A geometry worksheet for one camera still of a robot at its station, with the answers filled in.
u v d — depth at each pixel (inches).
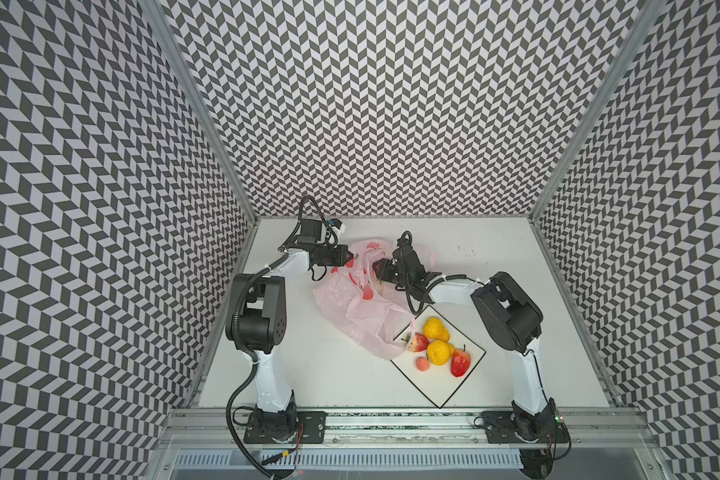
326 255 33.5
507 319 21.1
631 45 28.4
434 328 32.8
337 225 35.2
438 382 31.2
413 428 29.0
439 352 31.4
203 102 34.8
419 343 32.4
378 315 31.9
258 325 20.0
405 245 32.3
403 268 30.5
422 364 31.7
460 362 31.0
